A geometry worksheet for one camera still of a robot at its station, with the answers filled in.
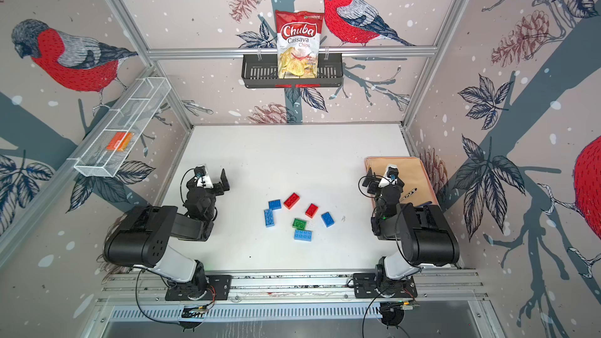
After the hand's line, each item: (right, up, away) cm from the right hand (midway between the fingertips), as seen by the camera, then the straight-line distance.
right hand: (381, 169), depth 90 cm
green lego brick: (-33, -21, -3) cm, 39 cm away
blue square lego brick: (-22, -19, -3) cm, 29 cm away
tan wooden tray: (+16, -2, +10) cm, 19 cm away
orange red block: (-90, +12, -18) cm, 92 cm away
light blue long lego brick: (-31, -24, -7) cm, 40 cm away
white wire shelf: (-93, +7, -19) cm, 95 cm away
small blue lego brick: (-42, -14, +1) cm, 45 cm away
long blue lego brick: (-44, -19, -3) cm, 48 cm away
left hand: (-66, +1, -1) cm, 66 cm away
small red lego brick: (-28, -17, 0) cm, 32 cm away
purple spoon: (+16, -9, +5) cm, 19 cm away
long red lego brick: (-36, -13, +2) cm, 38 cm away
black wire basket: (-49, +40, +4) cm, 63 cm away
